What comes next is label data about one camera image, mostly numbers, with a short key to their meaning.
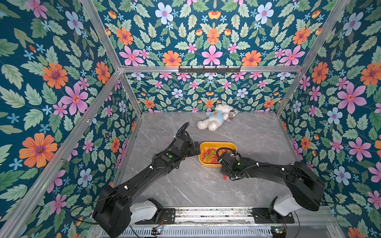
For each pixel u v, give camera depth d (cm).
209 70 94
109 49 82
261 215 72
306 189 44
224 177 86
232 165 66
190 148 68
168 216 74
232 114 115
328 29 75
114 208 39
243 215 75
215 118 107
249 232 70
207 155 94
